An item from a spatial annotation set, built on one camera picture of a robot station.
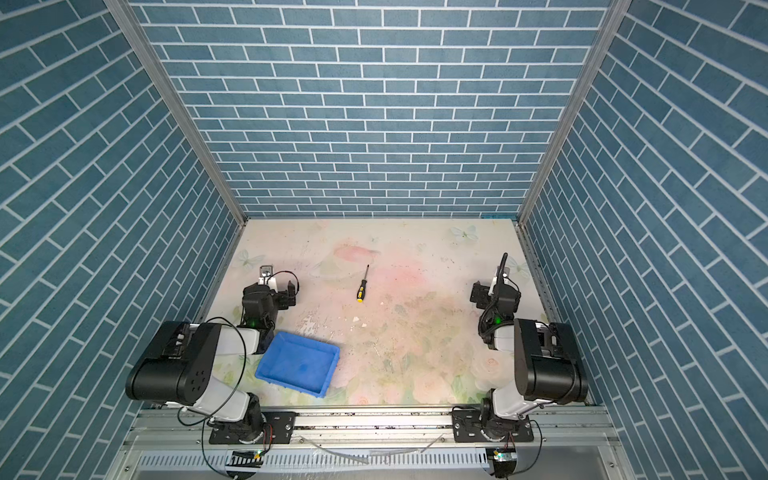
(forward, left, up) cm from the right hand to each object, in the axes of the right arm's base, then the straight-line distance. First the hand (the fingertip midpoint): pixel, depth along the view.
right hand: (493, 281), depth 94 cm
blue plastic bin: (-28, +57, -6) cm, 64 cm away
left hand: (-6, +69, +2) cm, 70 cm away
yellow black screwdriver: (-3, +43, -5) cm, 43 cm away
